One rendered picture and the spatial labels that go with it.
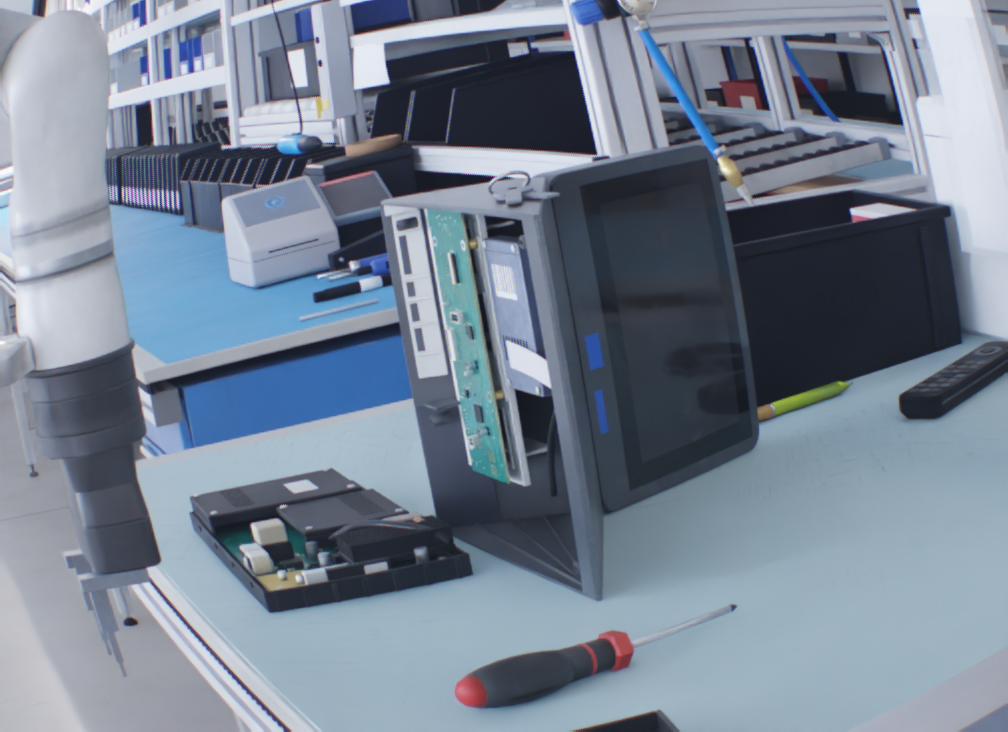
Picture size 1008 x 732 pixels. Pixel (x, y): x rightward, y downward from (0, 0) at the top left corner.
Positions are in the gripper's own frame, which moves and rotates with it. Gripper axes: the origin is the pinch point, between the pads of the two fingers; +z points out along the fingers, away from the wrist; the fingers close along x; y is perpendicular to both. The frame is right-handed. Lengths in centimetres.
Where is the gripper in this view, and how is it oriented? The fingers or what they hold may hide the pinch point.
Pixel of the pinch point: (117, 663)
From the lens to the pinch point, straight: 115.2
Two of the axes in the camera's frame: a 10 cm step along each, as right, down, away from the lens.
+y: 9.2, -2.2, 3.2
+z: 1.7, 9.7, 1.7
